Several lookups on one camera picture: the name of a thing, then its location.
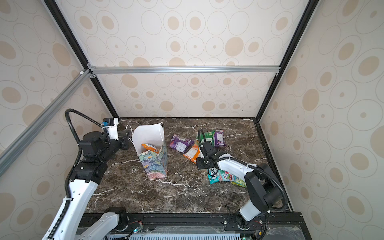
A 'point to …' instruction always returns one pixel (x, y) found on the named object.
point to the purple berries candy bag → (219, 138)
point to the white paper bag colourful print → (156, 164)
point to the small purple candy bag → (180, 144)
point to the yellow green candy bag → (239, 182)
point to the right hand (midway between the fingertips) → (200, 163)
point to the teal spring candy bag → (215, 175)
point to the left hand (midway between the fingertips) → (132, 128)
